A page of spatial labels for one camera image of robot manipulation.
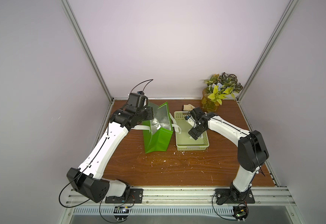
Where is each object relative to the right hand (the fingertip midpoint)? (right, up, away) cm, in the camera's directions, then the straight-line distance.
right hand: (199, 126), depth 91 cm
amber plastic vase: (+11, +15, +16) cm, 24 cm away
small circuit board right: (+16, -41, -22) cm, 50 cm away
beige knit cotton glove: (-3, +14, +22) cm, 26 cm away
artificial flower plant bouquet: (+14, +27, +1) cm, 31 cm away
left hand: (-29, +11, -17) cm, 35 cm away
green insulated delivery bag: (-28, -7, -10) cm, 30 cm away
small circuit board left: (-46, -44, -19) cm, 66 cm away
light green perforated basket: (-9, -11, +5) cm, 15 cm away
